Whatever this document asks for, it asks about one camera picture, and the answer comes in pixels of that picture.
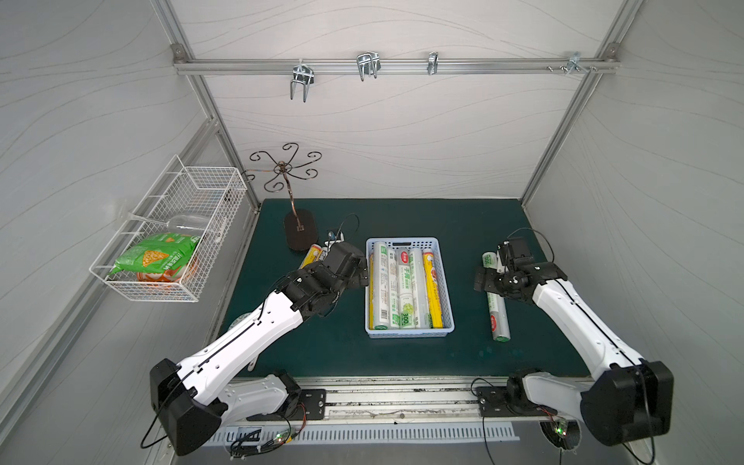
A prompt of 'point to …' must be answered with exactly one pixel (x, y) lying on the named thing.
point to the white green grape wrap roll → (394, 289)
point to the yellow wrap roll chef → (432, 292)
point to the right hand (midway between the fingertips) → (494, 282)
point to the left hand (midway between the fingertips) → (349, 268)
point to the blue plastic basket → (448, 320)
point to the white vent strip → (341, 433)
